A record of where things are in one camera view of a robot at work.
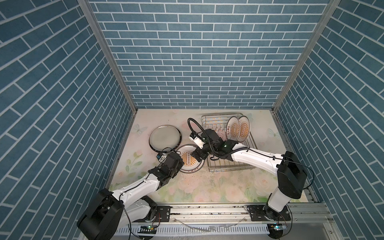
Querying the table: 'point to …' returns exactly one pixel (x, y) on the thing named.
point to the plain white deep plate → (164, 138)
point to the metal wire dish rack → (218, 122)
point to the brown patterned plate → (245, 128)
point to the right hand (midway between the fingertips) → (194, 146)
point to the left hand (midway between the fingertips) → (183, 161)
